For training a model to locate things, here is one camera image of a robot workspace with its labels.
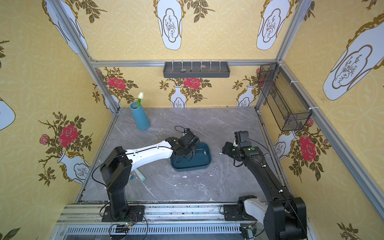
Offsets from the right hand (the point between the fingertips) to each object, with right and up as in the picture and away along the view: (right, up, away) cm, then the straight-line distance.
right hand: (223, 150), depth 85 cm
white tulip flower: (-48, +31, +3) cm, 57 cm away
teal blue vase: (-52, +18, +16) cm, 57 cm away
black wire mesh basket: (+31, +22, -10) cm, 39 cm away
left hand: (-18, -1, +4) cm, 18 cm away
